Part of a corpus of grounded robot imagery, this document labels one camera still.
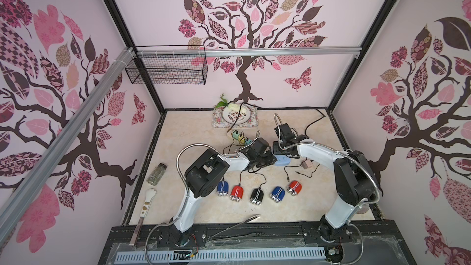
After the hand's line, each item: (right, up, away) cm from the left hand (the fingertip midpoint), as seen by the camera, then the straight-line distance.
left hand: (276, 163), depth 94 cm
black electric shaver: (-11, -13, -12) cm, 21 cm away
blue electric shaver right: (-2, -12, -11) cm, 17 cm away
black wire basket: (-57, +52, +1) cm, 77 cm away
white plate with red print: (-26, +26, +21) cm, 42 cm away
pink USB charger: (+15, 0, -1) cm, 15 cm away
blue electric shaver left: (-27, -10, -10) cm, 31 cm away
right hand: (+1, +9, +1) cm, 9 cm away
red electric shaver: (+6, -10, -10) cm, 15 cm away
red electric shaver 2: (-21, -12, -11) cm, 26 cm away
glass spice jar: (-60, -4, -6) cm, 60 cm away
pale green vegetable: (-23, +32, +24) cm, 46 cm away
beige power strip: (-25, +15, +9) cm, 31 cm away
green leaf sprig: (-31, +34, +25) cm, 53 cm away
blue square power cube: (+3, +2, -1) cm, 3 cm away
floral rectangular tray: (-33, +23, +20) cm, 45 cm away
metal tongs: (-27, -25, -20) cm, 42 cm away
